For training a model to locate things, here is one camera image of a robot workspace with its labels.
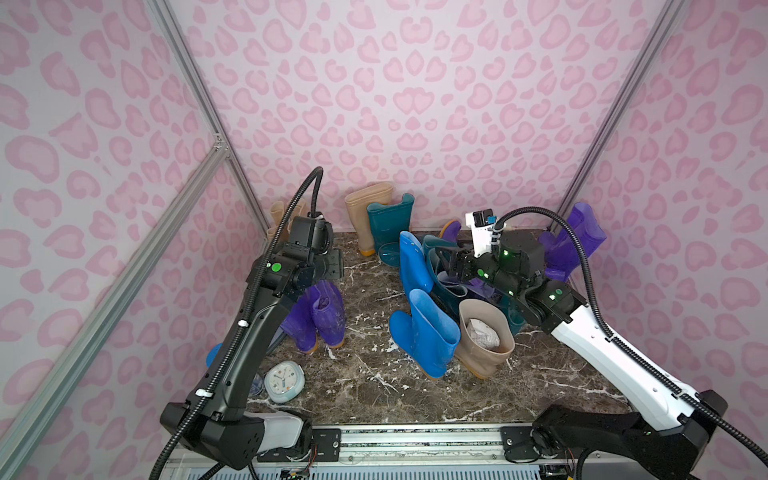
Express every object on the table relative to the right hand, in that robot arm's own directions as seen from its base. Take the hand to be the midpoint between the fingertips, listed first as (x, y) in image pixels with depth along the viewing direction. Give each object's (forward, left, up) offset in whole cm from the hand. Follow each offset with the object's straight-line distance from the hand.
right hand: (446, 247), depth 68 cm
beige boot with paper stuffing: (-15, -10, -15) cm, 23 cm away
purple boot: (-10, +37, -18) cm, 42 cm away
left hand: (0, +28, -4) cm, 28 cm away
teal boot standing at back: (+24, +15, -15) cm, 32 cm away
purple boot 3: (+20, -41, -23) cm, 51 cm away
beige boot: (+27, +25, -9) cm, 38 cm away
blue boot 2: (-12, +4, -21) cm, 25 cm away
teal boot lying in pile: (+7, +3, -7) cm, 10 cm away
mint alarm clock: (-21, +42, -31) cm, 57 cm away
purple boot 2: (-11, +27, -10) cm, 31 cm away
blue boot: (+5, +7, -14) cm, 17 cm away
